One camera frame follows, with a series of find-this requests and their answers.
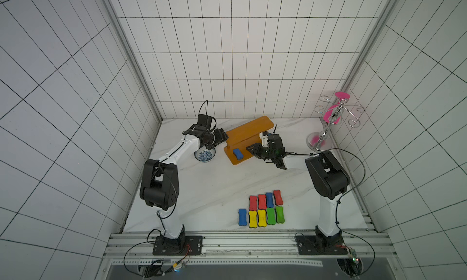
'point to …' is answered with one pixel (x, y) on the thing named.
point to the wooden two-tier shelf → (247, 134)
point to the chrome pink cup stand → (334, 111)
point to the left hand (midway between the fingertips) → (222, 141)
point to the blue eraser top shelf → (242, 217)
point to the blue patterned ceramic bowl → (204, 154)
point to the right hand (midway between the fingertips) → (240, 149)
